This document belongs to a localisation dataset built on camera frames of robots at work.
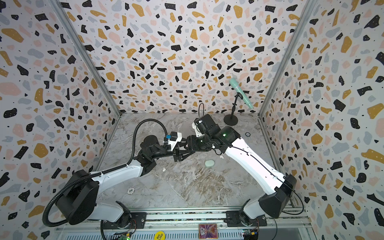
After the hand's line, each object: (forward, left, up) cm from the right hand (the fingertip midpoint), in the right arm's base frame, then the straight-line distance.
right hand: (187, 144), depth 69 cm
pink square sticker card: (-31, -10, -27) cm, 42 cm away
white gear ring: (-13, +33, -29) cm, 46 cm away
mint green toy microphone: (+46, -27, +1) cm, 53 cm away
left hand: (0, -3, -1) cm, 3 cm away
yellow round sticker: (-33, +13, -28) cm, 45 cm away
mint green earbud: (0, +17, -28) cm, 32 cm away
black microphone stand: (+41, -29, -28) cm, 58 cm away
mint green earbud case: (+4, -11, -28) cm, 30 cm away
